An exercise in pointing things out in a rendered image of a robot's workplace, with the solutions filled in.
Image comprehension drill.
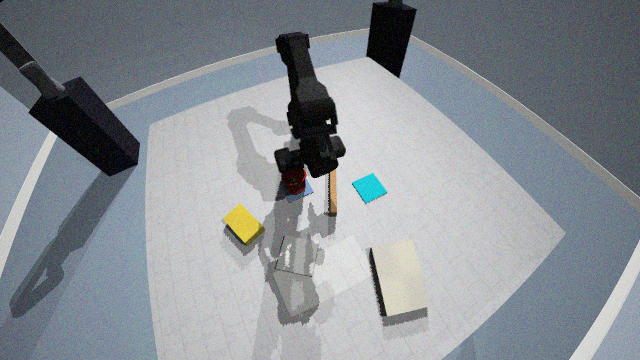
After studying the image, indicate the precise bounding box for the beige rectangular block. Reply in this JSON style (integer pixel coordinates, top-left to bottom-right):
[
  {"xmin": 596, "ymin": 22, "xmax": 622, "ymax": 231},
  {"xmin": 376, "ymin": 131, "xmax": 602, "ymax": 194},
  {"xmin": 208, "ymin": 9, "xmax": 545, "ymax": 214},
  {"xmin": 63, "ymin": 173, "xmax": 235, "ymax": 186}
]
[{"xmin": 370, "ymin": 240, "xmax": 432, "ymax": 317}]

